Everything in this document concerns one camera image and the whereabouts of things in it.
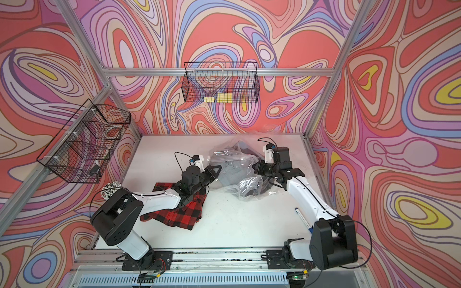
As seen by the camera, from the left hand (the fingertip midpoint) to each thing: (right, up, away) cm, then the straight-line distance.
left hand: (224, 168), depth 84 cm
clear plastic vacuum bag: (+14, -9, -1) cm, 17 cm away
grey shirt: (+5, +1, +4) cm, 7 cm away
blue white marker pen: (+38, -25, 0) cm, 45 cm away
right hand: (+14, -1, 0) cm, 14 cm away
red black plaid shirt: (-18, -23, -1) cm, 29 cm away
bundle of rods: (-48, -8, -9) cm, 50 cm away
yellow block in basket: (-2, +36, +7) cm, 36 cm away
